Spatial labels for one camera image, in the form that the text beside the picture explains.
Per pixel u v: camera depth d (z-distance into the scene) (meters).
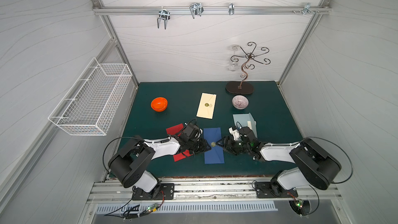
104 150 0.45
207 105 1.08
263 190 0.73
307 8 0.76
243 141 0.73
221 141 0.82
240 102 1.08
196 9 0.77
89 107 0.69
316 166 0.44
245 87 1.16
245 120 1.00
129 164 0.44
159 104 1.04
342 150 0.44
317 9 0.78
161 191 0.73
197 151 0.77
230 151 0.79
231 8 0.78
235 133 0.83
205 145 0.79
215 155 0.86
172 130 0.96
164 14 0.78
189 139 0.71
